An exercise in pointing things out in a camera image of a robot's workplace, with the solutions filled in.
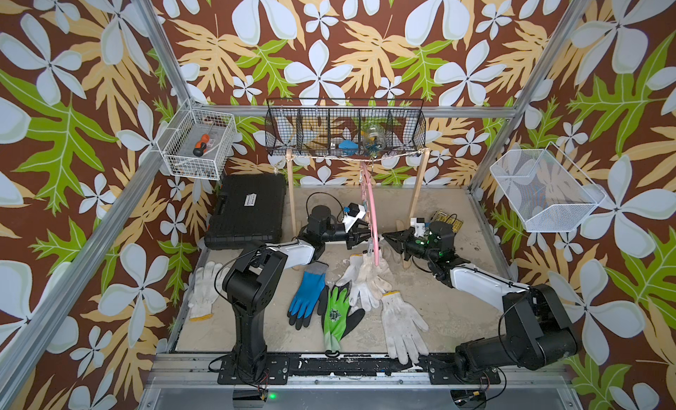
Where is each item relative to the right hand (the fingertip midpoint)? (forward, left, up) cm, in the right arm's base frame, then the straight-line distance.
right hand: (381, 233), depth 83 cm
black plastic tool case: (+18, +50, -10) cm, 54 cm away
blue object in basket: (+30, +10, +11) cm, 34 cm away
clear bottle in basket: (+33, 0, +15) cm, 36 cm away
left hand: (+2, +2, +1) cm, 3 cm away
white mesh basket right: (+10, -52, +10) cm, 54 cm away
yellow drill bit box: (+19, -31, -15) cm, 39 cm away
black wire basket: (+40, +11, +13) cm, 44 cm away
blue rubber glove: (-15, +24, -13) cm, 31 cm away
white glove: (-8, 0, -16) cm, 17 cm away
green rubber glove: (-21, +14, -17) cm, 30 cm away
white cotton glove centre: (-10, +8, -12) cm, 17 cm away
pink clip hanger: (0, +6, +15) cm, 16 cm away
